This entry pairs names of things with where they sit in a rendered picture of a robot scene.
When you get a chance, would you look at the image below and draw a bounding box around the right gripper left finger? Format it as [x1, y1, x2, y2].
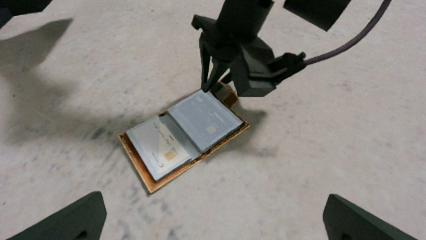
[5, 191, 107, 240]

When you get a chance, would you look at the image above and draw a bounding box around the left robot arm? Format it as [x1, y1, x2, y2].
[229, 0, 351, 97]

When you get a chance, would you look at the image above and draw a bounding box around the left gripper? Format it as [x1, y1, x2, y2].
[191, 0, 298, 93]

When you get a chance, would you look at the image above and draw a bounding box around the clear plastic sleeve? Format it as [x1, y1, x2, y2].
[167, 89, 243, 150]

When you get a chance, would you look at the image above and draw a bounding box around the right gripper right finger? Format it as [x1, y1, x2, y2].
[322, 194, 418, 240]

